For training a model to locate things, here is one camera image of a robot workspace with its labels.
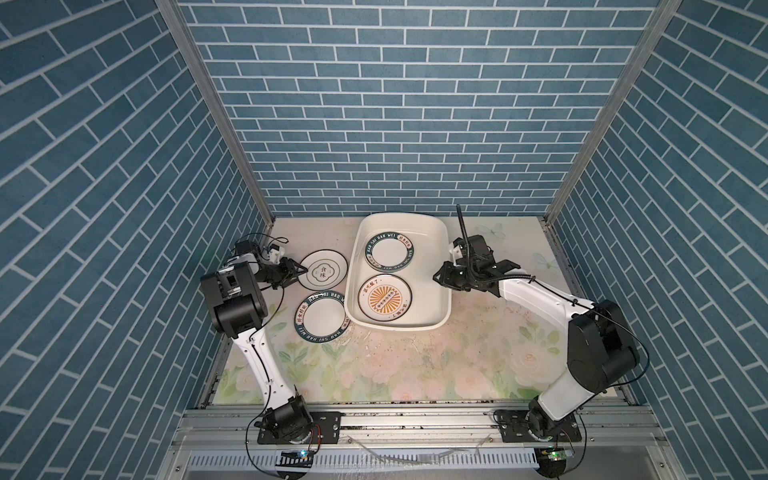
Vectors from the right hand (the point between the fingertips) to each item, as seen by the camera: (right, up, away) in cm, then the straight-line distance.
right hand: (432, 273), depth 89 cm
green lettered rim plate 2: (-14, +6, +20) cm, 25 cm away
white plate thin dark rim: (-36, 0, +16) cm, 40 cm away
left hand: (-44, 0, +13) cm, 46 cm away
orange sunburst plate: (-15, -8, +7) cm, 18 cm away
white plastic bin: (+2, +13, +25) cm, 28 cm away
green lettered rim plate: (-34, -14, +4) cm, 37 cm away
